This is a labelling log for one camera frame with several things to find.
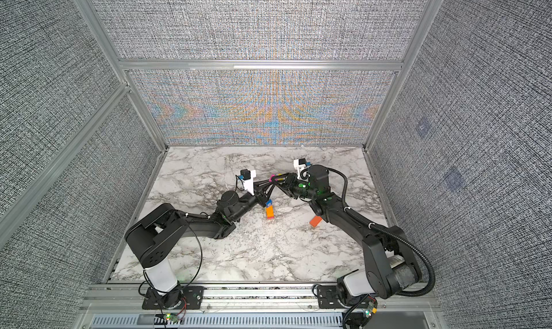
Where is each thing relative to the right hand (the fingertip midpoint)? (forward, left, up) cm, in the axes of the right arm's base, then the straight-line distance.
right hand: (272, 179), depth 80 cm
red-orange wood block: (-6, -18, -22) cm, 29 cm away
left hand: (0, -1, -2) cm, 2 cm away
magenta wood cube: (-1, +1, 0) cm, 1 cm away
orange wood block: (-3, +2, -19) cm, 19 cm away
